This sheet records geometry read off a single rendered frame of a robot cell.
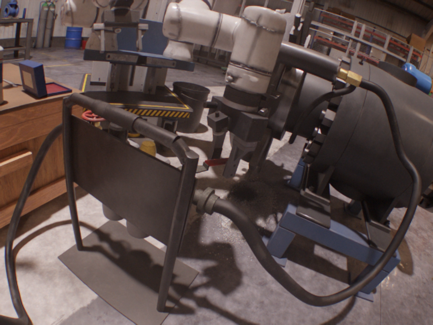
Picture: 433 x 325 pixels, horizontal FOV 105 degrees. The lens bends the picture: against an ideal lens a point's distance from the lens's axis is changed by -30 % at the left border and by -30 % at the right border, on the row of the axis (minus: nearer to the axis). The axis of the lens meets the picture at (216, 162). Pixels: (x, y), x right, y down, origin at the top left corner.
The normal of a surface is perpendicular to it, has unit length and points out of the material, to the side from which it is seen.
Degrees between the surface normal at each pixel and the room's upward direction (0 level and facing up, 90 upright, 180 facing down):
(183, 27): 106
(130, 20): 66
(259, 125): 90
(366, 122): 80
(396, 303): 0
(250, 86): 89
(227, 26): 73
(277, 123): 119
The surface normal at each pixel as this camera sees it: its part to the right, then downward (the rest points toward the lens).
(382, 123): -0.33, 0.11
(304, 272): 0.25, -0.86
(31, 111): 0.88, 0.40
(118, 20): 0.60, 0.12
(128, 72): 0.45, 0.51
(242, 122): -0.78, 0.10
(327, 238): -0.41, 0.33
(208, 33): 0.04, 0.72
